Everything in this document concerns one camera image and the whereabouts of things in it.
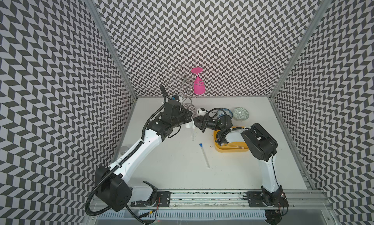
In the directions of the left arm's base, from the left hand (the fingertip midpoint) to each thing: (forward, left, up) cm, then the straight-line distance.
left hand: (191, 114), depth 77 cm
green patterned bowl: (+17, -35, -23) cm, 45 cm away
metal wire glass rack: (+16, +3, +8) cm, 18 cm away
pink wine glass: (+27, -5, -4) cm, 27 cm away
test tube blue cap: (-9, -1, -3) cm, 10 cm away
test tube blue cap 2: (-13, -8, -25) cm, 30 cm away
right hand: (-3, +1, -3) cm, 4 cm away
